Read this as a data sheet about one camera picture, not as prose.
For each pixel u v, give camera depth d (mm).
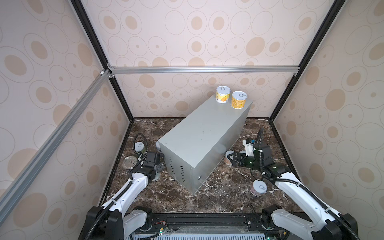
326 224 401
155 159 673
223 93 775
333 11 689
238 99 744
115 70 897
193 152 605
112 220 400
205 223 748
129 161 833
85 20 712
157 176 879
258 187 796
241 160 699
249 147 724
